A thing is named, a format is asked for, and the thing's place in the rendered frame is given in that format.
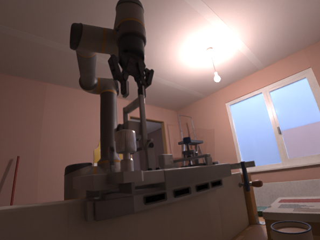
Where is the white ribbed knob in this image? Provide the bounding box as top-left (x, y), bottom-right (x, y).
top-left (114, 129), bottom-right (137, 172)

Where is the grey lever with dark knob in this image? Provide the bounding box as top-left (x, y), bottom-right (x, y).
top-left (136, 138), bottom-right (155, 151)

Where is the dark grey round bin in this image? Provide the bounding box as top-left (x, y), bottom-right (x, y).
top-left (64, 162), bottom-right (101, 201)

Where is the dark bar clamp wooden handle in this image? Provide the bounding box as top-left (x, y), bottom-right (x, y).
top-left (238, 161), bottom-right (263, 192)

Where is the white round bucket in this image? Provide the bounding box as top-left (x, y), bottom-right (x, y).
top-left (270, 221), bottom-right (314, 240)

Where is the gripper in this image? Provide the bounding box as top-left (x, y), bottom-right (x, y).
top-left (107, 32), bottom-right (155, 98)

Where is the white radiator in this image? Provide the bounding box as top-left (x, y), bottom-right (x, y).
top-left (252, 178), bottom-right (320, 209)

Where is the white framed window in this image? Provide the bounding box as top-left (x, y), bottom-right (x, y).
top-left (225, 67), bottom-right (320, 173)

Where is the grey guide rail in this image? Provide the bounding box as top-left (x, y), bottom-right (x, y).
top-left (172, 153), bottom-right (214, 166)

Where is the beige box with label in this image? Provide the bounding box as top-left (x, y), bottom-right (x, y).
top-left (262, 196), bottom-right (320, 240)

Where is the yellow sign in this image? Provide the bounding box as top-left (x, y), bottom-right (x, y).
top-left (94, 140), bottom-right (101, 164)

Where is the hanging light bulb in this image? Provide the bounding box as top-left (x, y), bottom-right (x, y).
top-left (206, 47), bottom-right (222, 83)

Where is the grey edge guide block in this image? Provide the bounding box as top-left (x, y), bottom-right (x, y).
top-left (158, 153), bottom-right (174, 169)

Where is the open doorway wooden frame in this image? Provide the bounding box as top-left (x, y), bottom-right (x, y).
top-left (128, 116), bottom-right (168, 162)

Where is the grey boring jig body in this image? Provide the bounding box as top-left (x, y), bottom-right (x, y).
top-left (73, 161), bottom-right (232, 222)

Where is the red stick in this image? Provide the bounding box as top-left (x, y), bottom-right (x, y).
top-left (9, 156), bottom-right (20, 207)

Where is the grey jig carry handle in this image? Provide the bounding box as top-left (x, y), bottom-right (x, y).
top-left (122, 95), bottom-right (150, 171)

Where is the grey stepladder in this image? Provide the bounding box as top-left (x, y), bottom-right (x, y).
top-left (177, 114), bottom-right (214, 167)

